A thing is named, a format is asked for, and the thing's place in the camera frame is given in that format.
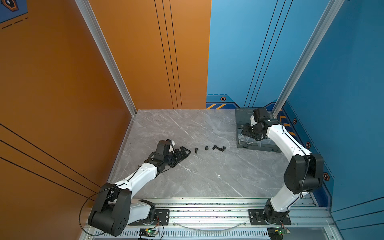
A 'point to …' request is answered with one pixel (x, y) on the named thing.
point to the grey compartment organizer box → (243, 117)
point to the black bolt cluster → (222, 149)
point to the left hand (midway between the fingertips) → (187, 154)
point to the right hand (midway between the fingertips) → (243, 132)
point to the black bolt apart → (196, 150)
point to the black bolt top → (206, 148)
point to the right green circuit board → (277, 233)
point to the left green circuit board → (147, 232)
